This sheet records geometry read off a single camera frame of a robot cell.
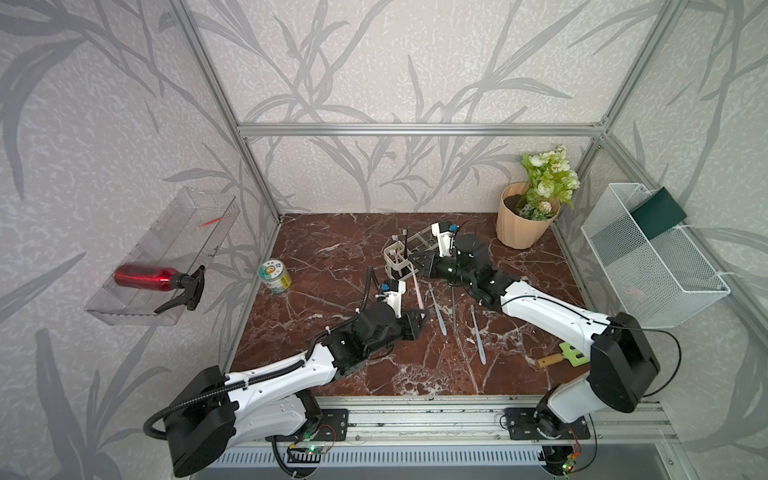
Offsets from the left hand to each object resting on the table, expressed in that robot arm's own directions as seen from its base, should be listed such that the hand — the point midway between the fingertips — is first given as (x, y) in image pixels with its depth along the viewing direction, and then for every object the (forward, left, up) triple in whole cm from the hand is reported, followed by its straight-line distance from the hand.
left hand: (431, 317), depth 74 cm
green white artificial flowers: (+40, -39, +12) cm, 57 cm away
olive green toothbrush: (+26, +9, -7) cm, 28 cm away
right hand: (+14, +6, +6) cm, 17 cm away
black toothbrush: (+28, +6, 0) cm, 29 cm away
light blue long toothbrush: (+9, -5, -17) cm, 20 cm away
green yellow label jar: (+19, +47, -10) cm, 52 cm away
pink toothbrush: (+6, +3, +2) cm, 8 cm away
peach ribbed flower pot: (+36, -31, -6) cm, 48 cm away
